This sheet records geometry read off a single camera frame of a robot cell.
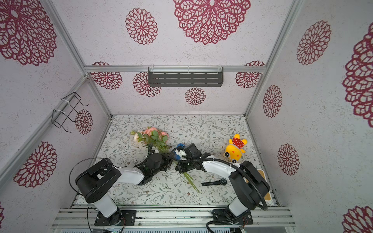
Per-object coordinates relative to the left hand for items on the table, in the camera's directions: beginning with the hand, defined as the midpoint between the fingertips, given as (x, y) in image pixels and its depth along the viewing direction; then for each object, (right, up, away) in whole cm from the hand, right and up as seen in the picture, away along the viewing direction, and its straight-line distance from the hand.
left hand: (176, 154), depth 90 cm
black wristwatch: (+28, -15, -4) cm, 32 cm away
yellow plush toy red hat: (+38, +3, +3) cm, 38 cm away
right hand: (0, -7, -5) cm, 8 cm away
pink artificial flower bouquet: (-18, +11, +9) cm, 23 cm away
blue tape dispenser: (+2, +1, -9) cm, 9 cm away
